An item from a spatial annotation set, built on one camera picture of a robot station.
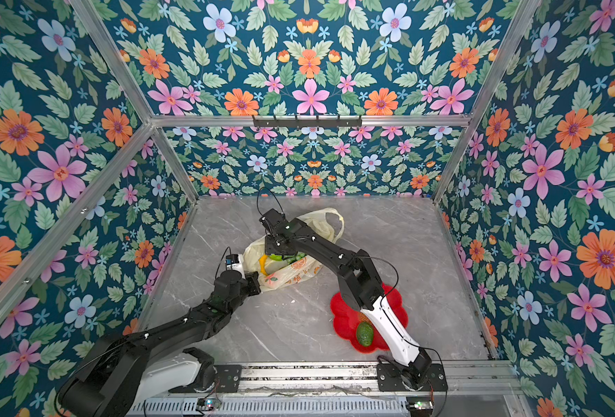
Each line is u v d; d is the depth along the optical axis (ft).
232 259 2.52
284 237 2.25
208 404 2.30
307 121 2.98
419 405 2.31
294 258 3.01
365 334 2.52
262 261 3.20
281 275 2.83
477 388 2.38
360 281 1.92
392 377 2.41
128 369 1.39
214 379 2.38
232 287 2.20
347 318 2.78
